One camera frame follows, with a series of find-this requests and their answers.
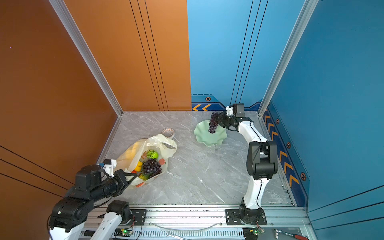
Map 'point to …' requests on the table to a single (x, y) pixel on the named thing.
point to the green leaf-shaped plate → (204, 137)
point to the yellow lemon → (138, 168)
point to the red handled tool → (296, 236)
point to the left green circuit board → (123, 232)
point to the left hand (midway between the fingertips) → (138, 172)
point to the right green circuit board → (257, 231)
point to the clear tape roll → (168, 132)
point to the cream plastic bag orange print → (148, 158)
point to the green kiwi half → (152, 154)
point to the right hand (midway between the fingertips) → (213, 118)
